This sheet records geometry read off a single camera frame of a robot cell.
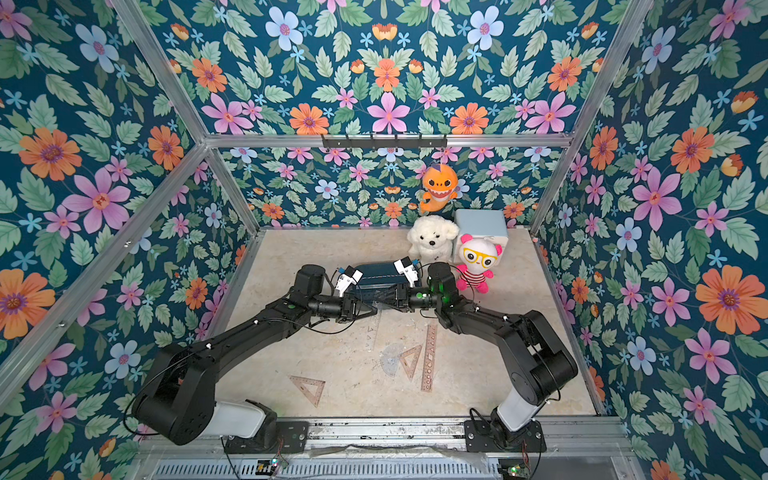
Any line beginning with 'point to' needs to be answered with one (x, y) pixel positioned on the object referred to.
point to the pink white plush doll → (477, 257)
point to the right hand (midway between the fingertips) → (378, 299)
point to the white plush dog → (430, 239)
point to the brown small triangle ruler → (416, 351)
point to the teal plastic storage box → (379, 281)
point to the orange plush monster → (440, 184)
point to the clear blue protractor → (391, 358)
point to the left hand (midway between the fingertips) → (376, 311)
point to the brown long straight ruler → (429, 358)
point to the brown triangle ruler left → (299, 383)
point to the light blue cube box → (488, 224)
